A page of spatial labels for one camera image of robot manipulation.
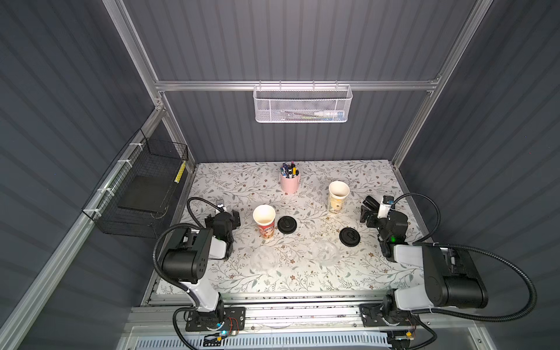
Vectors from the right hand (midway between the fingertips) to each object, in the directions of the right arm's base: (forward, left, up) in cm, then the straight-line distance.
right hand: (378, 207), depth 91 cm
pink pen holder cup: (+15, +37, -4) cm, 41 cm away
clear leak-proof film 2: (-16, +23, -10) cm, 30 cm away
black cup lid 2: (-10, +12, -8) cm, 18 cm away
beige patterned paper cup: (+7, +16, +2) cm, 18 cm away
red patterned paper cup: (-8, +47, +5) cm, 48 cm away
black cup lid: (-4, +39, -8) cm, 40 cm away
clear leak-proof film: (-19, +48, -11) cm, 53 cm away
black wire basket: (-11, +89, +20) cm, 91 cm away
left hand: (-1, +66, -4) cm, 66 cm away
